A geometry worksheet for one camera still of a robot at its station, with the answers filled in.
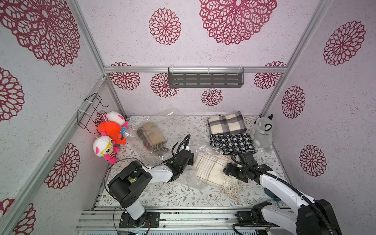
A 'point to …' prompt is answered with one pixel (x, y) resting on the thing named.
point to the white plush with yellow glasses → (103, 147)
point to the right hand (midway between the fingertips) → (228, 170)
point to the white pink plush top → (116, 116)
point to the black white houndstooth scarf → (231, 143)
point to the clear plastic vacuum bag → (166, 139)
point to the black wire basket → (87, 115)
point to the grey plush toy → (262, 134)
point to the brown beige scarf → (152, 137)
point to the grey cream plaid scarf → (222, 124)
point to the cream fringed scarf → (209, 171)
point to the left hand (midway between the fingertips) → (190, 151)
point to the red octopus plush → (112, 129)
